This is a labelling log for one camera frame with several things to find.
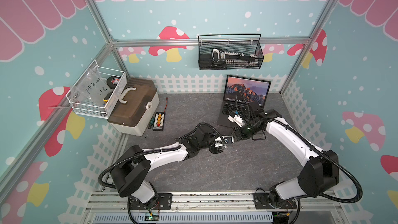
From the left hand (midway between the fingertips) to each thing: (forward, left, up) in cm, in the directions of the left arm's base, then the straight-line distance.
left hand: (224, 138), depth 82 cm
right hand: (-2, -3, +3) cm, 5 cm away
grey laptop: (+39, -14, -4) cm, 42 cm away
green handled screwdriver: (+16, +46, -13) cm, 50 cm away
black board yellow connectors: (+18, +41, -12) cm, 46 cm away
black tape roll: (+21, +59, +20) cm, 66 cm away
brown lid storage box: (+18, +50, +7) cm, 53 cm away
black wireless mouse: (-9, +5, +4) cm, 11 cm away
